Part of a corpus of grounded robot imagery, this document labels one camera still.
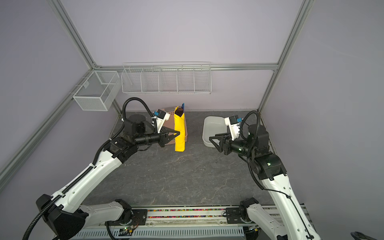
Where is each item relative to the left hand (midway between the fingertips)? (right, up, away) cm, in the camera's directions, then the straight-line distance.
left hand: (178, 135), depth 66 cm
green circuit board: (-27, -48, +6) cm, 55 cm away
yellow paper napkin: (+1, +4, -1) cm, 4 cm away
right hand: (+15, -1, -3) cm, 16 cm away
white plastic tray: (+20, +4, +43) cm, 48 cm away
